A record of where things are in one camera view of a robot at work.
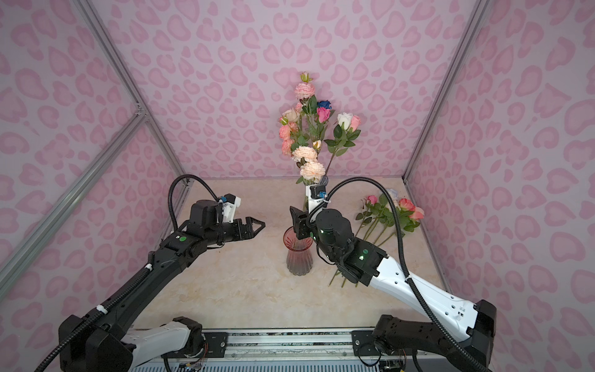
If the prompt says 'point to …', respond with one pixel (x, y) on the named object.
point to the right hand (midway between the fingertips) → (296, 205)
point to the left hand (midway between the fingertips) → (257, 222)
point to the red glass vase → (299, 254)
